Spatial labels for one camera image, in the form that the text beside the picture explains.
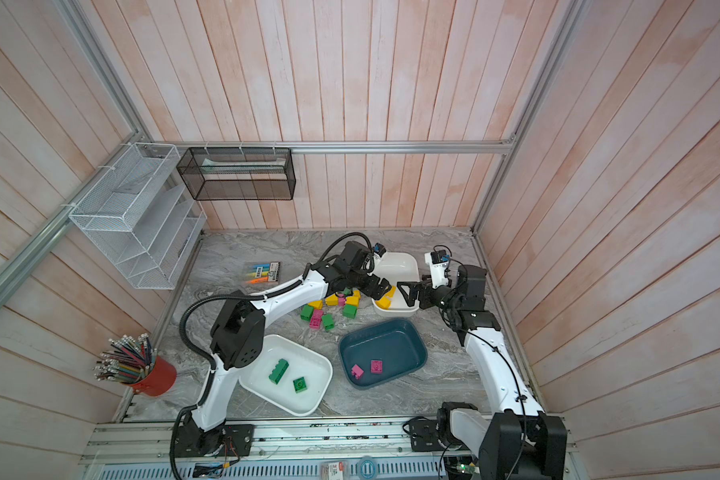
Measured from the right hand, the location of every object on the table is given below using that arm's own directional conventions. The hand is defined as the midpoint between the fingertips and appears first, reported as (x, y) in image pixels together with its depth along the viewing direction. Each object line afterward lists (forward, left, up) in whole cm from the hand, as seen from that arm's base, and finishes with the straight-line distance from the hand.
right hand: (413, 279), depth 81 cm
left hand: (+4, +9, -9) cm, 13 cm away
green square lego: (-24, +31, -16) cm, 43 cm away
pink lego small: (+3, +21, -17) cm, 28 cm away
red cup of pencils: (-22, +73, -8) cm, 77 cm away
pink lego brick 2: (-20, +15, -16) cm, 30 cm away
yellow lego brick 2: (+3, +17, -16) cm, 23 cm away
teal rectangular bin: (-12, +8, -20) cm, 25 cm away
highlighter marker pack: (+14, +51, -16) cm, 55 cm away
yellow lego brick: (+2, +6, -15) cm, 17 cm away
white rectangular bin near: (-21, +35, -19) cm, 45 cm away
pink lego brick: (-18, +10, -17) cm, 27 cm away
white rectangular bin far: (+16, +2, -16) cm, 23 cm away
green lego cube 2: (0, +18, -20) cm, 27 cm away
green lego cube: (-4, +25, -18) cm, 31 cm away
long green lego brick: (-20, +38, -17) cm, 46 cm away
